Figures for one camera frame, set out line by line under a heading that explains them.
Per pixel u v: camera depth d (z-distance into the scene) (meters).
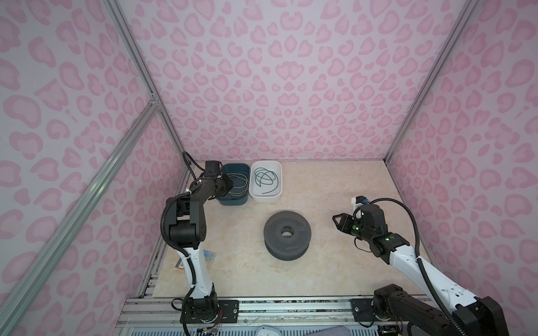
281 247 0.82
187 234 0.54
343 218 0.76
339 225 0.76
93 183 0.63
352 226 0.72
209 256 0.86
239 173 1.13
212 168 0.84
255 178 1.12
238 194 1.06
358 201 0.76
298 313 0.75
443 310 0.41
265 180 1.10
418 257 0.51
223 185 0.90
